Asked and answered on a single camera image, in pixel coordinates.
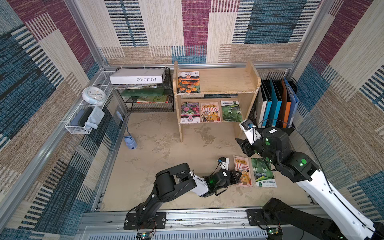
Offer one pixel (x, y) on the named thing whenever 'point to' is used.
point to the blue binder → (294, 103)
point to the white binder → (261, 105)
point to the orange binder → (285, 106)
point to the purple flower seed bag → (190, 112)
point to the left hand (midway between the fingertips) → (244, 174)
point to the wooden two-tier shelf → (215, 97)
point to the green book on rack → (145, 94)
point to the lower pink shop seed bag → (209, 112)
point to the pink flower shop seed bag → (241, 164)
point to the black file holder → (277, 83)
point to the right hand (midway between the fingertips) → (242, 133)
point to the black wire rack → (134, 105)
